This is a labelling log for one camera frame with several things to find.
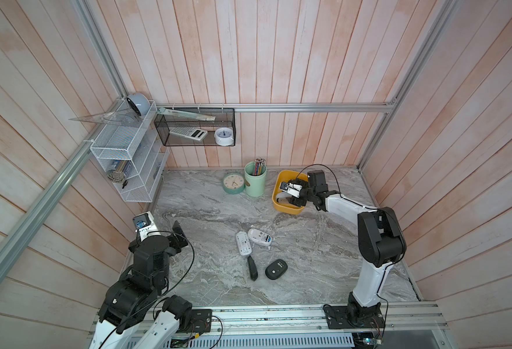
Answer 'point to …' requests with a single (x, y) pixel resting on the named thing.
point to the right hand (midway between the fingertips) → (291, 185)
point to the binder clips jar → (118, 171)
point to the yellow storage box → (281, 198)
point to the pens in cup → (258, 166)
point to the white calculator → (196, 134)
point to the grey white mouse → (292, 189)
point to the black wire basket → (225, 117)
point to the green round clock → (233, 183)
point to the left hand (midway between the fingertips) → (165, 230)
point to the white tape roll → (224, 137)
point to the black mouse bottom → (276, 269)
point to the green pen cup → (256, 186)
